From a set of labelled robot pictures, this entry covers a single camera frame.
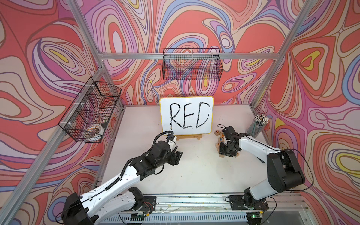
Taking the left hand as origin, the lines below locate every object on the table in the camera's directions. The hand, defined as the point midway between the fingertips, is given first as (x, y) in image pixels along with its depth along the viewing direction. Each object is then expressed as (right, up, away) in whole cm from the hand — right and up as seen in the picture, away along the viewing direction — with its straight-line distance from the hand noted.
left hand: (179, 152), depth 76 cm
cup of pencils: (+51, +14, +15) cm, 55 cm away
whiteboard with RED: (+5, +21, +15) cm, 26 cm away
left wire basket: (-53, +19, +3) cm, 56 cm away
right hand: (+28, -6, +14) cm, 32 cm away
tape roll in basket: (-43, +13, -4) cm, 46 cm away
